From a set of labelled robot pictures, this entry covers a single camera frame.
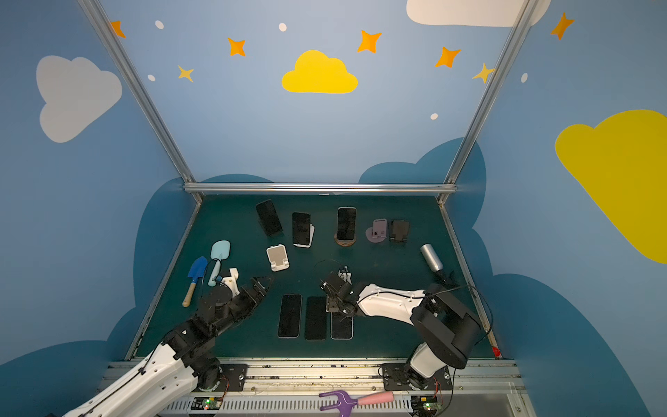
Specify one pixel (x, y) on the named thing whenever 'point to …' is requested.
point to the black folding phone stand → (276, 236)
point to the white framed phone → (341, 326)
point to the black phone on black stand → (270, 219)
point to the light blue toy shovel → (220, 249)
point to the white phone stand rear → (312, 230)
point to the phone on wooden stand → (346, 223)
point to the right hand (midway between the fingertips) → (340, 298)
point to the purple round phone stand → (377, 234)
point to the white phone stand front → (278, 258)
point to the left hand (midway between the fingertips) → (274, 287)
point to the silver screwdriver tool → (433, 261)
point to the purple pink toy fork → (346, 401)
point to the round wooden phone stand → (345, 242)
